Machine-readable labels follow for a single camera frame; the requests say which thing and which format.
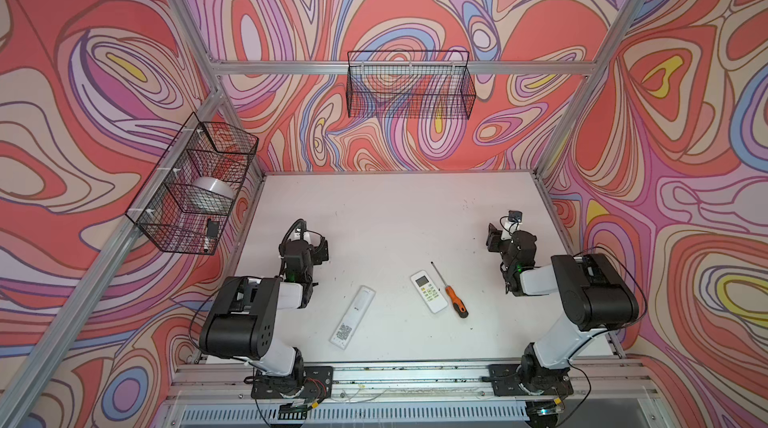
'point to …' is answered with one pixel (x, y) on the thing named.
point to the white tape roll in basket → (211, 192)
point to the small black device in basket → (213, 229)
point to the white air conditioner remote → (428, 292)
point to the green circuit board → (292, 412)
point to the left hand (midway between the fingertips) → (308, 236)
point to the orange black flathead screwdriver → (459, 307)
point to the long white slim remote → (353, 317)
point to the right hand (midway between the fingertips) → (499, 229)
